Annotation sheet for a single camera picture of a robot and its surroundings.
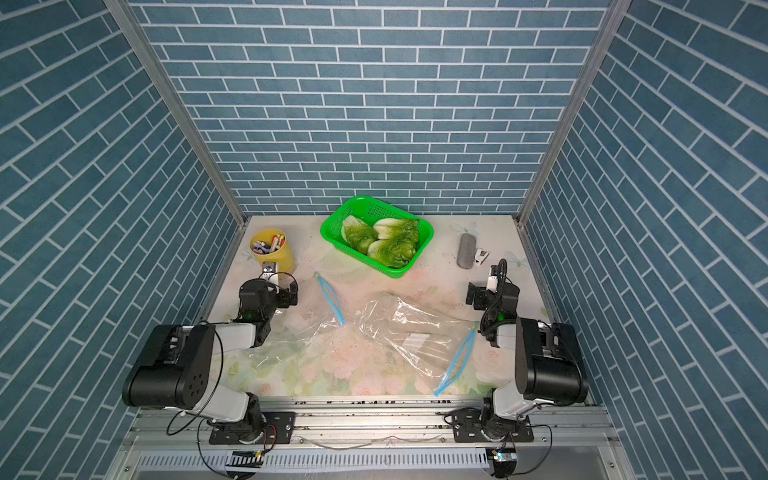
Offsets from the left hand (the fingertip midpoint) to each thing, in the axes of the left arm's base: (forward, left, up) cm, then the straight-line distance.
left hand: (286, 280), depth 94 cm
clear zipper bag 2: (-19, -46, -5) cm, 50 cm away
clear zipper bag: (-9, -10, -7) cm, 15 cm away
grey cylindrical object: (+15, -61, -3) cm, 63 cm away
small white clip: (+14, -66, -4) cm, 68 cm away
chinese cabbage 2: (+21, -34, +3) cm, 40 cm away
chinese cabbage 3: (+6, -34, +6) cm, 35 cm away
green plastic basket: (+35, -24, -1) cm, 42 cm away
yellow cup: (+10, +6, +5) cm, 13 cm away
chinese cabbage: (+18, -22, +2) cm, 28 cm away
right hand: (-1, -65, 0) cm, 65 cm away
